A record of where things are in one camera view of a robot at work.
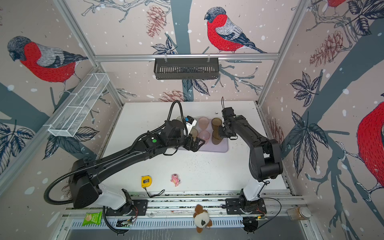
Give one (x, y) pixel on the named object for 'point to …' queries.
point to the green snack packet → (92, 218)
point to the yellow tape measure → (146, 181)
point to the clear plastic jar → (298, 213)
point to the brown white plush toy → (201, 218)
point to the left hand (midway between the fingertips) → (199, 139)
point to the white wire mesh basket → (77, 106)
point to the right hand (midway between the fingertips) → (222, 135)
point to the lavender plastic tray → (208, 128)
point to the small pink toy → (175, 179)
